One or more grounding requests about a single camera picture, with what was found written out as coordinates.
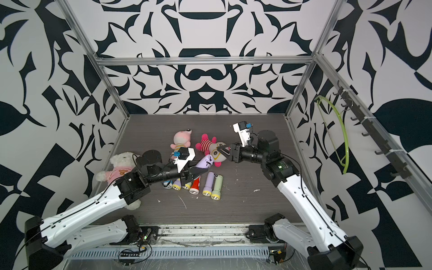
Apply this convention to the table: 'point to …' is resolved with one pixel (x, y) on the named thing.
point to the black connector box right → (278, 255)
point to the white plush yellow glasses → (209, 146)
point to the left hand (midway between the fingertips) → (203, 160)
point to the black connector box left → (130, 255)
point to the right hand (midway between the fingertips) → (220, 147)
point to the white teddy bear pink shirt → (121, 164)
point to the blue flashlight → (164, 184)
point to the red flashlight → (195, 187)
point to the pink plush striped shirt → (181, 139)
